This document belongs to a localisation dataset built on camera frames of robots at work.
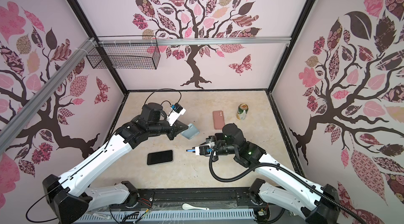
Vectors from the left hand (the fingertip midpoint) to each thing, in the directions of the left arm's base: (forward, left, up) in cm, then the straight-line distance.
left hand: (185, 129), depth 71 cm
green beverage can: (+22, -33, -13) cm, 42 cm away
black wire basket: (+49, +38, +11) cm, 63 cm away
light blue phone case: (+3, -2, -8) cm, 9 cm away
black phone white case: (-3, +18, -27) cm, 32 cm away
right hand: (-8, -5, +1) cm, 9 cm away
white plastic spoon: (-28, -1, -23) cm, 36 cm away
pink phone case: (+21, -19, -24) cm, 38 cm away
